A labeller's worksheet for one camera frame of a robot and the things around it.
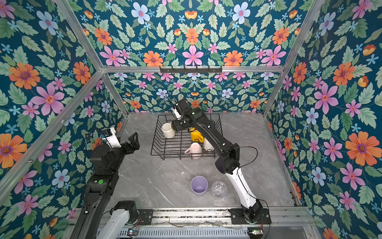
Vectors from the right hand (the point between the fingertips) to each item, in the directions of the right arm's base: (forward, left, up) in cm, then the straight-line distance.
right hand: (182, 121), depth 88 cm
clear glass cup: (-32, -22, -21) cm, 45 cm away
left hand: (-18, +22, +10) cm, 30 cm away
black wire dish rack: (-4, +10, -20) cm, 23 cm away
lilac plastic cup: (-32, -11, -17) cm, 38 cm away
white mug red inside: (+1, +12, -11) cm, 16 cm away
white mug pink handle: (-14, -8, -10) cm, 19 cm away
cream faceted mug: (-8, -15, -14) cm, 22 cm away
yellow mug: (-3, -8, -10) cm, 13 cm away
